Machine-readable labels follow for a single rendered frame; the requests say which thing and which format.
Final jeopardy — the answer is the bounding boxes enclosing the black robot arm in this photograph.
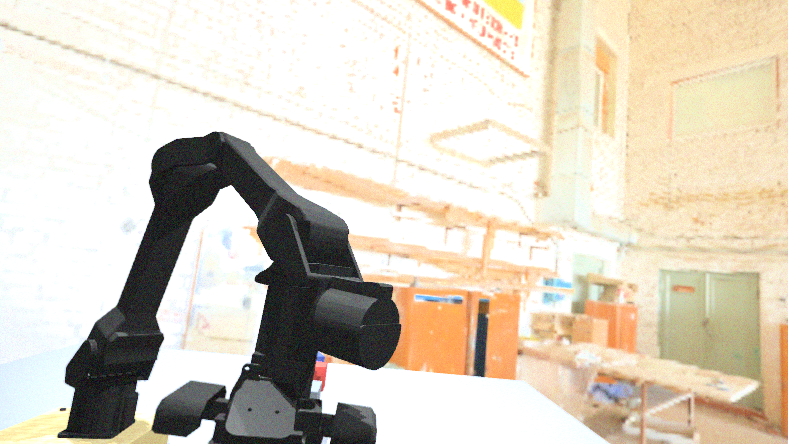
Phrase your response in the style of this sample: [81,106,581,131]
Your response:
[57,131,401,444]

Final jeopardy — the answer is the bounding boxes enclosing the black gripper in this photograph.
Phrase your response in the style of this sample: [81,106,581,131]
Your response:
[151,337,377,444]

